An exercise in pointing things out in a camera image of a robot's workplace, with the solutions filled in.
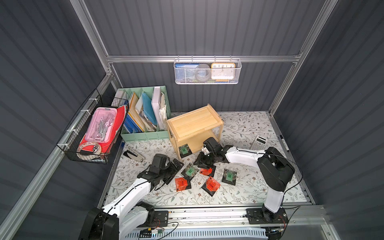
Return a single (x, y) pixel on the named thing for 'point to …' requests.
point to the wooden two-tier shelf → (193, 127)
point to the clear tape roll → (97, 150)
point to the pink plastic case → (101, 127)
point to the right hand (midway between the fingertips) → (196, 163)
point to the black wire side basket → (69, 143)
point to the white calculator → (259, 143)
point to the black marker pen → (284, 143)
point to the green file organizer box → (148, 113)
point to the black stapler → (133, 155)
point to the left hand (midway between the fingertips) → (179, 168)
